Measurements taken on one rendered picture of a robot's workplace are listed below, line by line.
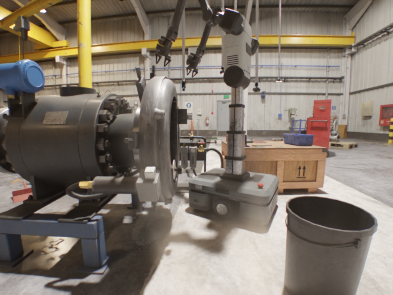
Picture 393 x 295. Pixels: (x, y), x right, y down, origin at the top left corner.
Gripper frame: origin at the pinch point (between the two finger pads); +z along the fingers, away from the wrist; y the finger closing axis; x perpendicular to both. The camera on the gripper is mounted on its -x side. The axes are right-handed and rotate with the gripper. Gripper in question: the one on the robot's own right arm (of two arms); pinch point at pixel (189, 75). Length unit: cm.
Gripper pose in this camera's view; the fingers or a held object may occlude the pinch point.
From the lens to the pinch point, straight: 208.2
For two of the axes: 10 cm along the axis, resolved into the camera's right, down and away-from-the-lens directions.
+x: 7.4, 5.5, -3.9
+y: -5.3, 1.1, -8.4
